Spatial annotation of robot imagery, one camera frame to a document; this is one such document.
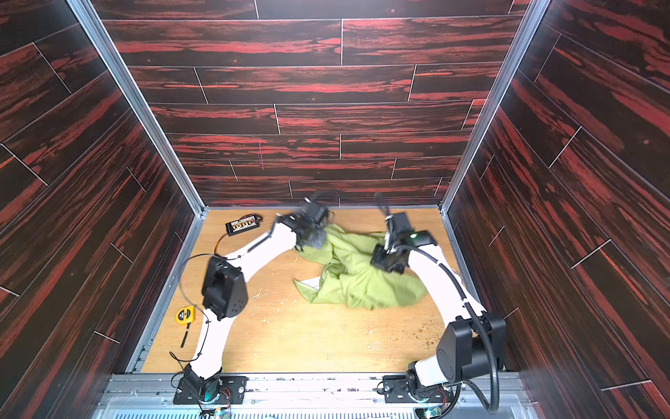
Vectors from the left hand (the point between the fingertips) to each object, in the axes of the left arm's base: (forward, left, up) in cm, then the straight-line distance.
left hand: (317, 236), depth 96 cm
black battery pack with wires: (+14, +32, -9) cm, 36 cm away
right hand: (-14, -22, +4) cm, 26 cm away
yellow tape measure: (-28, +43, -10) cm, 52 cm away
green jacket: (-19, -12, +2) cm, 23 cm away
